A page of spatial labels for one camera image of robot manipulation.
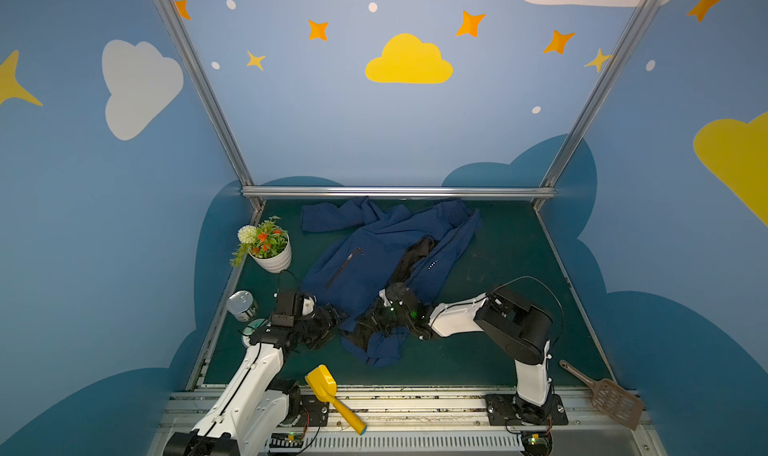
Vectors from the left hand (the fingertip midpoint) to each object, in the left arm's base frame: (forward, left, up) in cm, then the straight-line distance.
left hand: (343, 320), depth 83 cm
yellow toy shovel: (-15, +4, -6) cm, 17 cm away
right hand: (+1, -3, -1) cm, 3 cm away
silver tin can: (+5, +31, -1) cm, 31 cm away
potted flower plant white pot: (+19, +24, +10) cm, 32 cm away
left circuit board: (-27, +12, -10) cm, 31 cm away
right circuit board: (-27, -51, -10) cm, 58 cm away
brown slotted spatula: (-17, -72, -7) cm, 75 cm away
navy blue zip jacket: (+26, -6, +1) cm, 26 cm away
